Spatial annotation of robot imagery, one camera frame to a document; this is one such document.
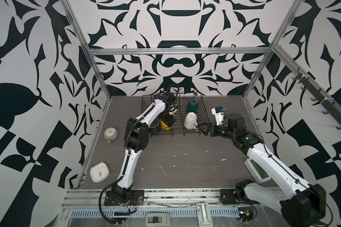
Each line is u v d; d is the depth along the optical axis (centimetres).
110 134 93
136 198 73
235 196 73
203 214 69
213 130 67
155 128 90
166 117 86
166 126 91
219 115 69
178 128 100
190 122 93
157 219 66
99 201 69
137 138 59
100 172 80
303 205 38
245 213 71
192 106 99
